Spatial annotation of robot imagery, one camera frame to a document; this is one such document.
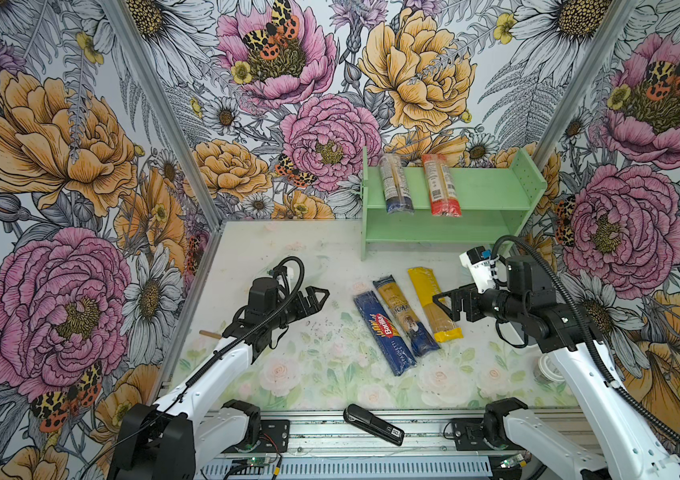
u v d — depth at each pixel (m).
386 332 0.87
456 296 0.61
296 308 0.73
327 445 0.73
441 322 0.90
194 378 0.47
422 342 0.87
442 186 0.89
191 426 0.42
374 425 0.72
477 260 0.61
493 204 0.87
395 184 0.89
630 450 0.38
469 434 0.74
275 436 0.74
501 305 0.57
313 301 0.73
